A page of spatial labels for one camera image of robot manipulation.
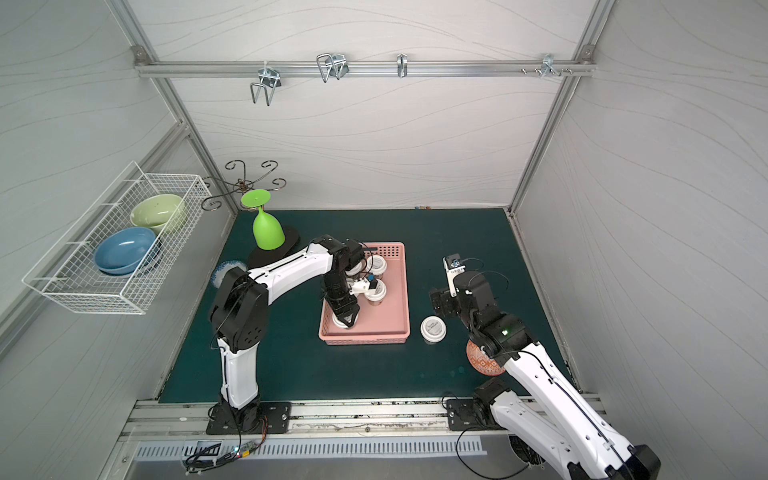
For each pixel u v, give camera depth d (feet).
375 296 2.82
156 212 2.39
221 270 3.22
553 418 1.45
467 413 2.41
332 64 2.47
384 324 2.88
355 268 2.55
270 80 2.58
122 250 2.10
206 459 2.26
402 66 2.57
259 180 2.82
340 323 2.64
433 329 2.71
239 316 1.65
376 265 3.06
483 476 2.17
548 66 2.51
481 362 2.69
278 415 2.41
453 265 2.09
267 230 2.75
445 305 2.18
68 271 1.89
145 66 2.51
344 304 2.50
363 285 2.69
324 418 2.46
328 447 2.30
